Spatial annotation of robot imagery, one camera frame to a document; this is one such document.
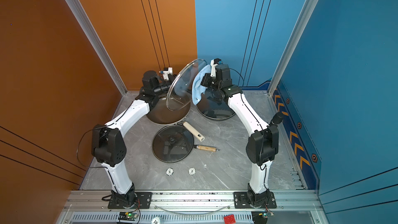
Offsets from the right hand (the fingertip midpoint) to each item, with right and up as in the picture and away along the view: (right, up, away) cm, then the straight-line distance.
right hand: (201, 76), depth 82 cm
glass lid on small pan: (-17, -38, +7) cm, 42 cm away
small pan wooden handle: (+2, -41, +6) cm, 41 cm away
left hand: (-6, -1, -6) cm, 8 cm away
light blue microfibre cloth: (-2, -7, -2) cm, 8 cm away
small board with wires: (+30, -64, -13) cm, 72 cm away
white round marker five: (-17, -51, 0) cm, 54 cm away
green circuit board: (-34, -67, -11) cm, 76 cm away
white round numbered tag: (-19, -63, -19) cm, 69 cm away
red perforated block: (+13, -66, -15) cm, 69 cm away
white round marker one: (-5, -51, 0) cm, 51 cm away
